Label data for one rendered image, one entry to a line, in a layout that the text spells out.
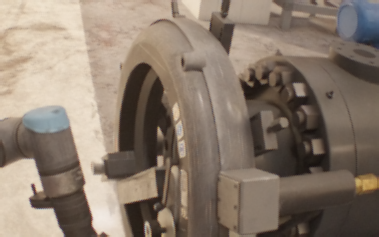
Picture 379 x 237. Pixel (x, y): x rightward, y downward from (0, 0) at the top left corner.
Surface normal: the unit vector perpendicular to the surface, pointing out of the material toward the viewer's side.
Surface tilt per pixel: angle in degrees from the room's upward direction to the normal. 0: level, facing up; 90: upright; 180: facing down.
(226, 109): 42
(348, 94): 27
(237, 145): 53
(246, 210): 67
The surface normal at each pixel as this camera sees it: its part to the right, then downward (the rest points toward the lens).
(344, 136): 0.33, -0.24
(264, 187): 0.36, 0.07
